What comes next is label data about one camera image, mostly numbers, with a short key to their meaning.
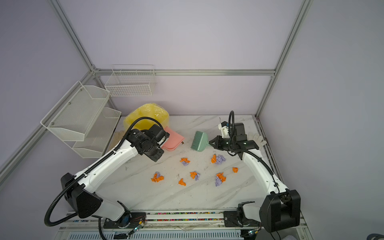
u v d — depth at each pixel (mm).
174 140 800
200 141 855
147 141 527
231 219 733
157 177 860
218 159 930
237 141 614
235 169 889
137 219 732
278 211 392
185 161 930
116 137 1059
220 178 860
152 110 916
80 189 400
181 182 859
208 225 732
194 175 863
